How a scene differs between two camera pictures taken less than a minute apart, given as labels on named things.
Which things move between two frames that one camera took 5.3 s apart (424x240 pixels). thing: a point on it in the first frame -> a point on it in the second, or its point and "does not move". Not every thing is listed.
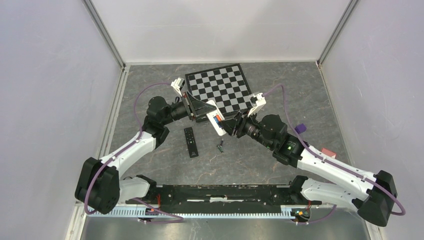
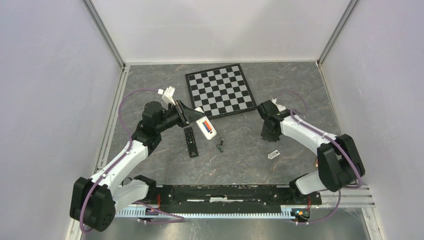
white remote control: x=221 y=131 -> x=208 y=129
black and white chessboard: x=228 y=85 does not move
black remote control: x=191 y=142 does not move
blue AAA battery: x=216 y=121 -> x=205 y=126
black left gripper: x=197 y=109 -> x=186 y=115
